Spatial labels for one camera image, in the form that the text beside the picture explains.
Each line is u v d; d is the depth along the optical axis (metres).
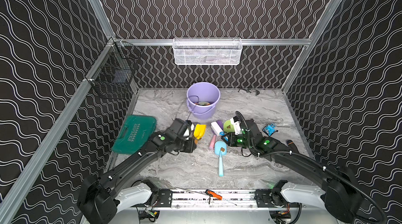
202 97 1.14
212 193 0.75
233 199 0.76
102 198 0.38
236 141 0.70
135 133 0.92
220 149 0.90
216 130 0.86
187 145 0.68
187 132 0.64
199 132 0.84
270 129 0.94
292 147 0.90
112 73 0.93
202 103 1.06
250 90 1.21
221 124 1.01
